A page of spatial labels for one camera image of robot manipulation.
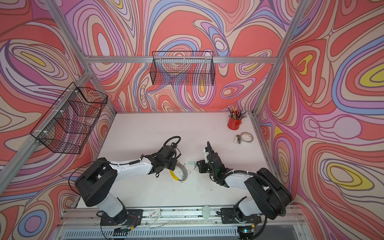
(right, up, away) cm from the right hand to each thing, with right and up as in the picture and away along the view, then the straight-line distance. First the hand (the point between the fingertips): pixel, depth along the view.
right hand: (200, 165), depth 90 cm
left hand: (-14, +3, +1) cm, 14 cm away
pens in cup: (+27, +32, +14) cm, 44 cm away
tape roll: (+34, +17, +14) cm, 41 cm away
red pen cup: (+25, +26, +16) cm, 39 cm away
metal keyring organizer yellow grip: (-15, -5, -4) cm, 16 cm away
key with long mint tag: (-5, +1, +1) cm, 5 cm away
